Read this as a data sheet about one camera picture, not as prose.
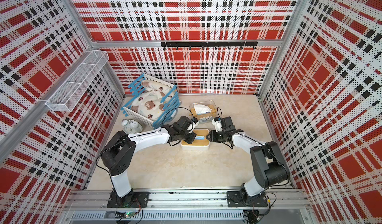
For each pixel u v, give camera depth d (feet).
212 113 3.31
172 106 3.44
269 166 1.47
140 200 2.41
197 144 2.80
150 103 3.43
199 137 2.90
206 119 3.31
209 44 2.91
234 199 2.37
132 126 2.95
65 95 2.35
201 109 3.35
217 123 2.81
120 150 1.77
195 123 2.77
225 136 2.31
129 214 2.26
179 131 2.34
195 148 2.94
